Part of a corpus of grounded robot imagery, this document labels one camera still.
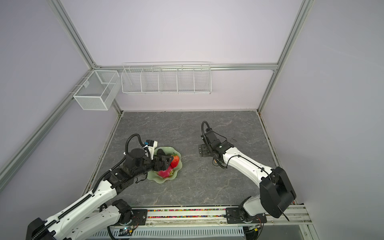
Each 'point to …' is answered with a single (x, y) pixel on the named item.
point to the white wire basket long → (166, 78)
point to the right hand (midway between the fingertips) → (208, 149)
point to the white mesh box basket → (99, 90)
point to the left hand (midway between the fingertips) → (167, 159)
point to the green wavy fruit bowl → (154, 177)
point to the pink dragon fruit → (166, 173)
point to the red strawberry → (175, 161)
